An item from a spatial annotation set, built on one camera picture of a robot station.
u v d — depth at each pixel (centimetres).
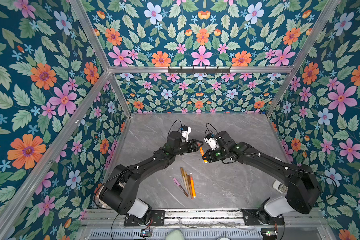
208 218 75
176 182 86
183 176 88
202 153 81
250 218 73
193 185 84
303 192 42
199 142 80
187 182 84
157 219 73
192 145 73
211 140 75
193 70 93
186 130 78
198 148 77
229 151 62
